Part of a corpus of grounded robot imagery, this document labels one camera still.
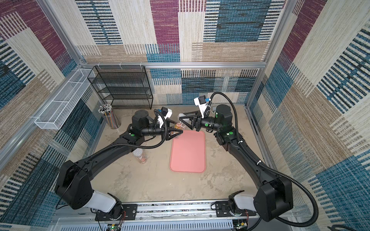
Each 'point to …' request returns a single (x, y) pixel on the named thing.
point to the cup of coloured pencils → (111, 118)
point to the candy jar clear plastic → (179, 125)
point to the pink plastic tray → (188, 152)
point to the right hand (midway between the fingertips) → (183, 119)
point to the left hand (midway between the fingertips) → (181, 129)
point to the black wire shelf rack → (125, 85)
